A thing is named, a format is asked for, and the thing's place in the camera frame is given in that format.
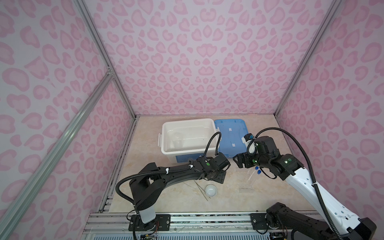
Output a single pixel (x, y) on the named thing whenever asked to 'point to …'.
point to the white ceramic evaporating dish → (211, 190)
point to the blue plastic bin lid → (231, 131)
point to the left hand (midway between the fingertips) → (219, 174)
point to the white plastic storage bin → (185, 140)
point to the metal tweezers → (199, 186)
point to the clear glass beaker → (177, 137)
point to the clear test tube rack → (249, 186)
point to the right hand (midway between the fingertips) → (241, 155)
